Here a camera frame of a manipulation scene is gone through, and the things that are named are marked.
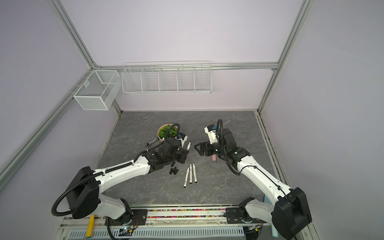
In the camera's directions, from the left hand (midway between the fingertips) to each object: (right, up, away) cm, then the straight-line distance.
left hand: (188, 153), depth 82 cm
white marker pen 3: (+1, -16, +3) cm, 16 cm away
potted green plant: (-17, +12, +12) cm, 24 cm away
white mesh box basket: (-62, +38, +17) cm, 75 cm away
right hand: (+7, +5, -3) cm, 9 cm away
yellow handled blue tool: (-46, -33, -11) cm, 58 cm away
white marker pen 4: (+4, -13, +6) cm, 15 cm away
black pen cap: (-11, -12, +7) cm, 18 cm away
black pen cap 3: (-8, -12, +7) cm, 16 cm away
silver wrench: (-28, +3, +17) cm, 33 cm away
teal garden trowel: (+42, -35, -13) cm, 56 cm away
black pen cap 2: (-9, -11, +8) cm, 16 cm away
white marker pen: (0, +4, +1) cm, 4 cm away
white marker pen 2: (-1, -15, +4) cm, 16 cm away
